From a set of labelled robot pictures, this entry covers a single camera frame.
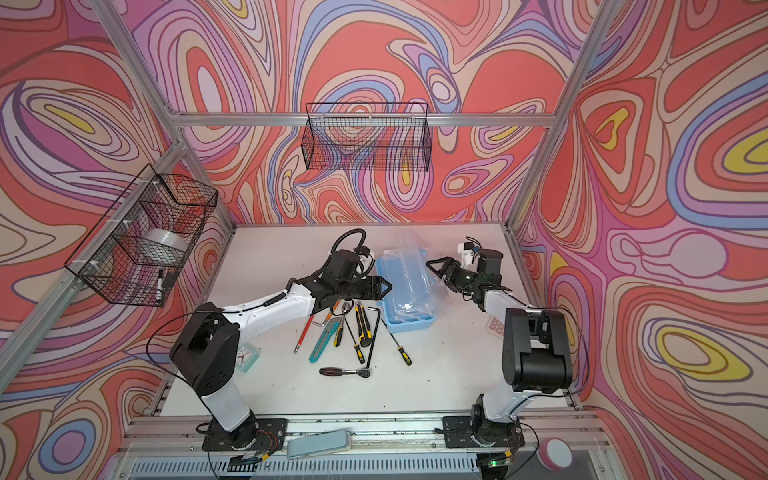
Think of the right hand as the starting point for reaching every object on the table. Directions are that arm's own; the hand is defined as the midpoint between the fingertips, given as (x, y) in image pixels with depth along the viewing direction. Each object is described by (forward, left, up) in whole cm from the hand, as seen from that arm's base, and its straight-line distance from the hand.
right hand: (433, 273), depth 91 cm
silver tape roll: (-2, +69, +21) cm, 72 cm away
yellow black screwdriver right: (-19, +11, -12) cm, 25 cm away
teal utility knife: (-12, +33, -11) cm, 36 cm away
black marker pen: (-12, +70, +15) cm, 73 cm away
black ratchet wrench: (-26, +30, -10) cm, 41 cm away
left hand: (-5, +14, +2) cm, 15 cm away
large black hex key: (-5, +20, -11) cm, 24 cm away
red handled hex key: (-10, +39, -11) cm, 42 cm away
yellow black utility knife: (-15, +22, -10) cm, 28 cm away
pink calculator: (-13, -19, -11) cm, 26 cm away
